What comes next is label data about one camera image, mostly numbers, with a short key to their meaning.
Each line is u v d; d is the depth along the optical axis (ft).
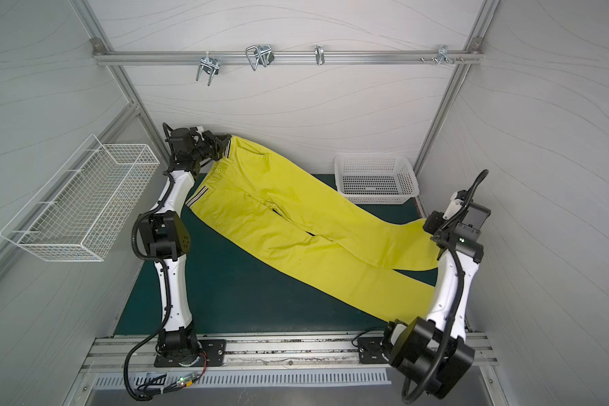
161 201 2.09
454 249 1.68
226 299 2.90
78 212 2.22
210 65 2.58
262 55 2.51
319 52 2.40
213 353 2.41
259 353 2.46
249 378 2.31
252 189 3.44
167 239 2.05
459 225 1.84
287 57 2.57
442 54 2.51
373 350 2.42
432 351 5.93
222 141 2.96
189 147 2.57
